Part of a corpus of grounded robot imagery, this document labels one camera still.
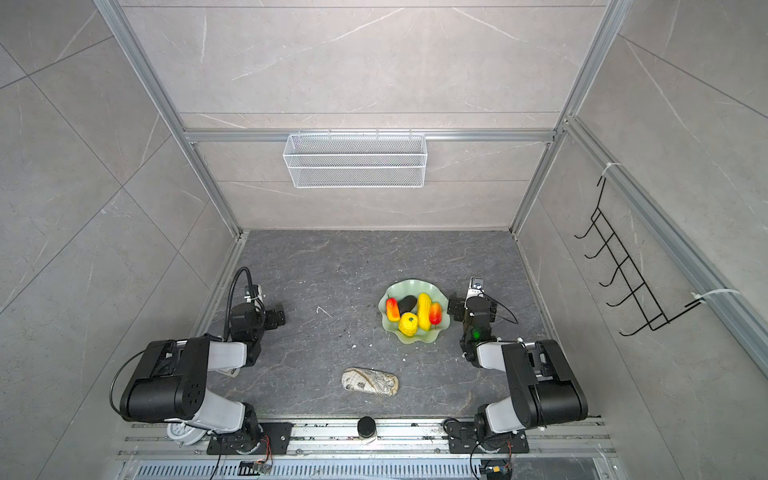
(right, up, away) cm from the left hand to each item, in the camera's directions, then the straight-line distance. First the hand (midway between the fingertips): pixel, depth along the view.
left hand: (264, 299), depth 94 cm
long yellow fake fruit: (+51, -3, -2) cm, 52 cm away
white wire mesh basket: (+29, +47, +6) cm, 55 cm away
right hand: (+66, +3, -1) cm, 66 cm away
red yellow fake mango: (+41, -2, -4) cm, 42 cm away
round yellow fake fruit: (+46, -6, -7) cm, 47 cm away
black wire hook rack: (+94, +2, -36) cm, 100 cm away
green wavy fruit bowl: (+49, +4, +3) cm, 49 cm away
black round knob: (+35, -26, -26) cm, 51 cm away
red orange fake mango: (+55, -4, -4) cm, 55 cm away
